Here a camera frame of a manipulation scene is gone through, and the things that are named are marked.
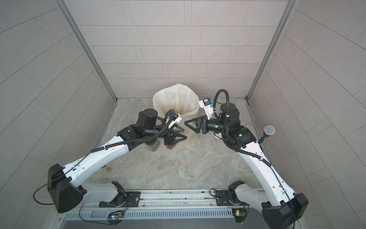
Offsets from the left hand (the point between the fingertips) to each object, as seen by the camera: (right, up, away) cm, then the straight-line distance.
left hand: (186, 134), depth 66 cm
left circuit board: (-32, -36, -2) cm, 49 cm away
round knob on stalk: (+40, +2, +2) cm, 40 cm away
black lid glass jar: (-20, -10, +17) cm, 28 cm away
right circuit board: (+26, -39, +2) cm, 47 cm away
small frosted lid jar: (-7, -5, -1) cm, 9 cm away
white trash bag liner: (-5, +19, +23) cm, 30 cm away
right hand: (+2, +5, -4) cm, 7 cm away
